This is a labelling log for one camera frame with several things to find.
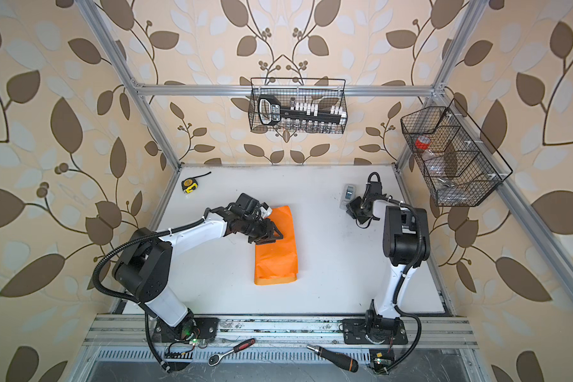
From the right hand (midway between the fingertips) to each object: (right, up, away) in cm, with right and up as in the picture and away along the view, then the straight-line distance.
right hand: (348, 209), depth 104 cm
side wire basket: (+28, +16, -31) cm, 45 cm away
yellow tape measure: (-73, +11, +6) cm, 75 cm away
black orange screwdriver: (-11, -41, -36) cm, 55 cm away
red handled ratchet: (-47, -41, -35) cm, 72 cm away
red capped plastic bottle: (+24, +26, -16) cm, 39 cm away
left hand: (-30, -8, -19) cm, 36 cm away
